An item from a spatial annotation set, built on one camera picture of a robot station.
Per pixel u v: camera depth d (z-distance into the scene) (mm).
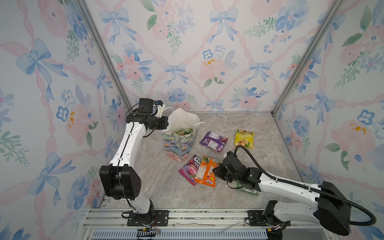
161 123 721
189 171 875
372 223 386
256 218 735
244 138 1003
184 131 927
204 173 820
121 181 440
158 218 737
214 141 1003
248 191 805
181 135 747
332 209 409
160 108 747
